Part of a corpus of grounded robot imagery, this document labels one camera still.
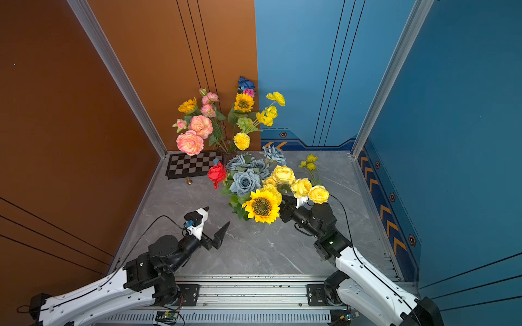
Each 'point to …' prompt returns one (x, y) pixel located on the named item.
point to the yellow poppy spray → (310, 165)
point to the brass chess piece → (189, 182)
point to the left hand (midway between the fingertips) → (218, 214)
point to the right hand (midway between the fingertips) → (274, 196)
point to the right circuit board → (342, 317)
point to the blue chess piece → (215, 161)
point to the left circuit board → (166, 317)
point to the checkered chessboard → (183, 166)
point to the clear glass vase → (255, 227)
